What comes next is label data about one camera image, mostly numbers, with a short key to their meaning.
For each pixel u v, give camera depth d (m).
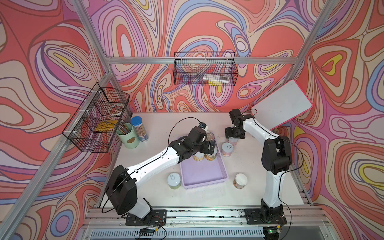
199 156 0.91
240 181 0.79
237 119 0.74
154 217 0.73
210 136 0.93
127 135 0.89
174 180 0.80
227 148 0.93
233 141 0.95
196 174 0.89
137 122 0.89
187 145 0.59
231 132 0.87
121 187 0.41
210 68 0.97
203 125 0.70
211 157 0.91
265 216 0.66
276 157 0.53
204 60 0.88
